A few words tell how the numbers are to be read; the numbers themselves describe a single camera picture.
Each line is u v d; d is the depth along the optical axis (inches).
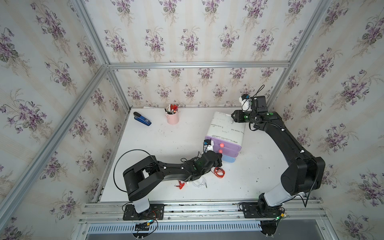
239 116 28.9
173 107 41.4
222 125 31.9
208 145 29.4
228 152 32.7
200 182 32.6
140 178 17.8
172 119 41.9
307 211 29.4
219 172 33.9
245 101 28.7
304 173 16.7
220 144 30.2
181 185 32.1
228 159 34.2
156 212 28.7
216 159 24.9
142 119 42.7
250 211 28.7
